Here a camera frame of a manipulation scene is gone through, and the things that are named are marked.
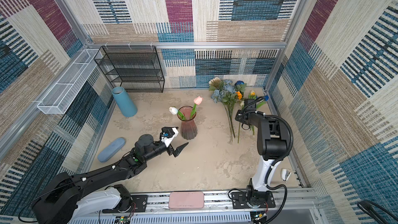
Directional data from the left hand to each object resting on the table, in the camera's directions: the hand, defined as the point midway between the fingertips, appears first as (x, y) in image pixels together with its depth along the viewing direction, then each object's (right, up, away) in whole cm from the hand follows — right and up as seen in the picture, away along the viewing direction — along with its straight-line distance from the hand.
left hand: (182, 134), depth 78 cm
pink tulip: (+8, +17, -2) cm, 18 cm away
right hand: (+36, +6, +25) cm, 44 cm away
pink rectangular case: (+1, -30, -4) cm, 30 cm away
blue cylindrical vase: (-37, +16, +19) cm, 45 cm away
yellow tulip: (+46, +21, +35) cm, 61 cm away
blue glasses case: (-42, -11, +12) cm, 45 cm away
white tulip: (-3, +12, -5) cm, 13 cm away
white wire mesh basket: (-55, +17, -6) cm, 58 cm away
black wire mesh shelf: (-36, +40, +31) cm, 62 cm away
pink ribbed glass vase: (+3, +3, +8) cm, 9 cm away
